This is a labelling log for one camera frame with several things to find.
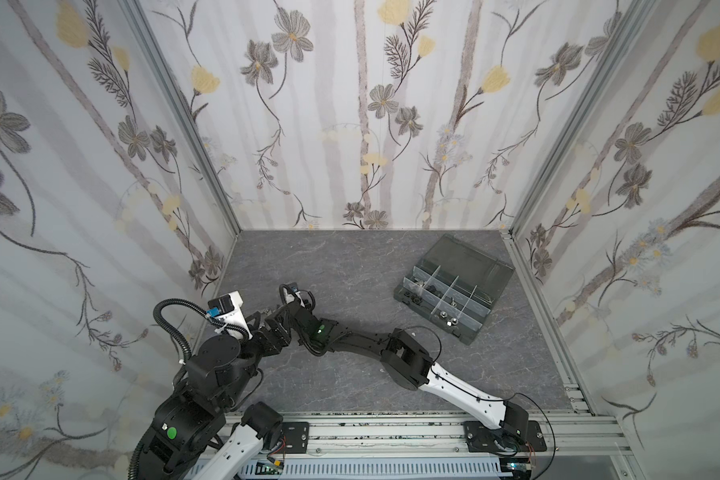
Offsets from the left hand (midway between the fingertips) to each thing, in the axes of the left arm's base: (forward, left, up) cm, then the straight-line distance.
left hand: (274, 305), depth 62 cm
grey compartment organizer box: (+22, -51, -29) cm, 63 cm away
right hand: (+20, +9, -27) cm, 35 cm away
